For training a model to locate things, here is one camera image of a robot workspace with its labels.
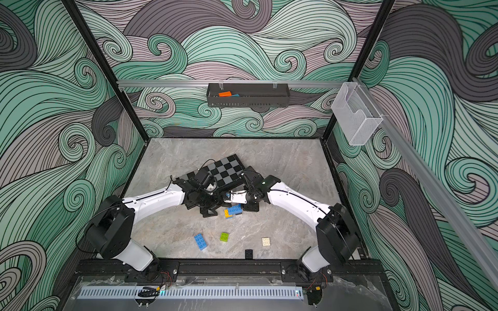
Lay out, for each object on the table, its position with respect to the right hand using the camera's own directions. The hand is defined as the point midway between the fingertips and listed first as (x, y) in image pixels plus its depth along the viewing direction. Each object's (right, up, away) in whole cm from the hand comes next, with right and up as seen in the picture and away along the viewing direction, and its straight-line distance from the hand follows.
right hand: (247, 199), depth 84 cm
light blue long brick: (-5, -5, +2) cm, 8 cm away
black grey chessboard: (-12, +11, +17) cm, 23 cm away
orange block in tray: (-11, +50, +9) cm, 52 cm away
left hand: (-9, -3, -1) cm, 10 cm away
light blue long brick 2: (-20, -17, -4) cm, 26 cm away
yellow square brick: (-9, -7, +2) cm, 12 cm away
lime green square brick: (-10, -16, -2) cm, 19 cm away
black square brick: (0, -20, -8) cm, 22 cm away
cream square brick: (+8, -17, -4) cm, 19 cm away
